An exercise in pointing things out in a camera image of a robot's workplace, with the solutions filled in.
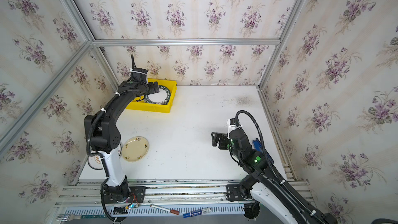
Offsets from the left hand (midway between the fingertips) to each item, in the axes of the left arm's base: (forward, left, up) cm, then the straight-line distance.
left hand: (150, 86), depth 94 cm
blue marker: (-62, -29, -17) cm, 70 cm away
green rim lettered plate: (0, -5, -11) cm, 12 cm away
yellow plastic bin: (-7, +6, -10) cm, 14 cm away
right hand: (-32, -39, -2) cm, 51 cm away
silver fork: (-63, +26, -20) cm, 71 cm away
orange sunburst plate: (-39, +26, -20) cm, 51 cm away
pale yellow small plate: (-31, +7, -20) cm, 38 cm away
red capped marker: (-61, -18, -19) cm, 67 cm away
